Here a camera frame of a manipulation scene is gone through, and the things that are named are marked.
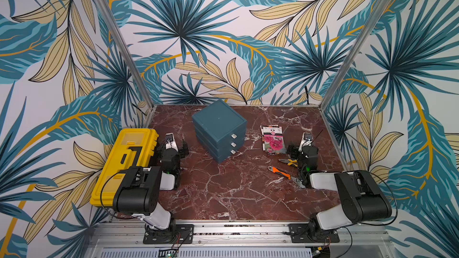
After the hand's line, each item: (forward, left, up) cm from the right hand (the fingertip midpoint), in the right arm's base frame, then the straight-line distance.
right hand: (302, 142), depth 92 cm
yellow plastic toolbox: (-6, +81, +9) cm, 82 cm away
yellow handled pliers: (-7, +6, -8) cm, 12 cm away
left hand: (+2, +66, 0) cm, 66 cm away
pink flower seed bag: (+6, +13, -6) cm, 16 cm away
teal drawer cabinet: (-2, +42, +13) cm, 44 cm away
